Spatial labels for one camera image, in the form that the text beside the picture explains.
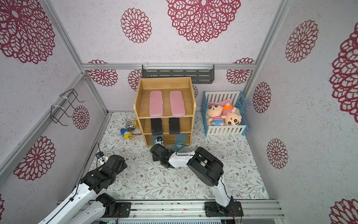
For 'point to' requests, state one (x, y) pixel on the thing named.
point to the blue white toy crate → (238, 100)
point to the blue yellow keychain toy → (127, 134)
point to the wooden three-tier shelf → (166, 107)
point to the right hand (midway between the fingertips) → (159, 150)
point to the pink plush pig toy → (215, 110)
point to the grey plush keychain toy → (130, 126)
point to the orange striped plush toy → (231, 115)
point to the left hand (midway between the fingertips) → (116, 165)
